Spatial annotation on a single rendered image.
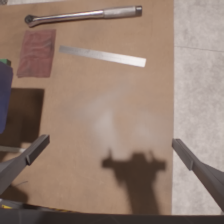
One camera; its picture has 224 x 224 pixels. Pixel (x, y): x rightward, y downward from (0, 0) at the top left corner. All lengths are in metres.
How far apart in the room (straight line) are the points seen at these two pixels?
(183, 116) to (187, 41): 0.51
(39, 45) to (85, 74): 0.22
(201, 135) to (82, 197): 0.78
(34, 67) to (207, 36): 1.08
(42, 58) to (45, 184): 0.46
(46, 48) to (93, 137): 0.39
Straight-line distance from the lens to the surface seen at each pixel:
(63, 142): 0.59
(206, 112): 1.12
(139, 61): 0.60
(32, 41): 0.75
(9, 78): 0.51
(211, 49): 1.27
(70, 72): 0.63
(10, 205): 0.93
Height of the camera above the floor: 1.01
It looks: 79 degrees down
